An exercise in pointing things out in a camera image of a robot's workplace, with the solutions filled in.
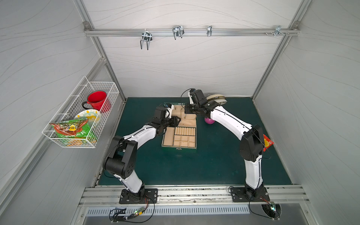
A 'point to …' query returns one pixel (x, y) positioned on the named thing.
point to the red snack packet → (267, 142)
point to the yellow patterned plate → (93, 116)
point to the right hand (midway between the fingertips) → (185, 106)
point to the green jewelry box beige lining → (183, 136)
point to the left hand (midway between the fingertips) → (179, 118)
